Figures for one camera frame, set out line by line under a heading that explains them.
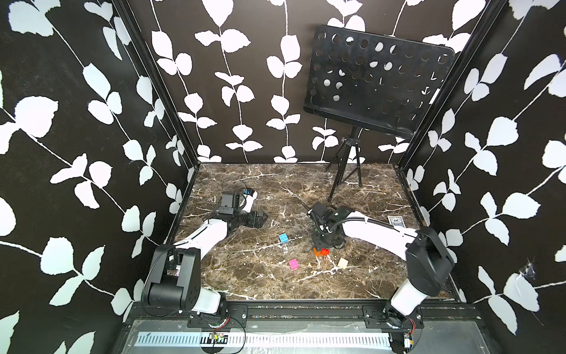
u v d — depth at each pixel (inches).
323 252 33.8
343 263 33.8
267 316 29.5
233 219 28.0
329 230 24.2
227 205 28.1
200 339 28.6
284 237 36.3
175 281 16.9
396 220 38.4
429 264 17.8
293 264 33.5
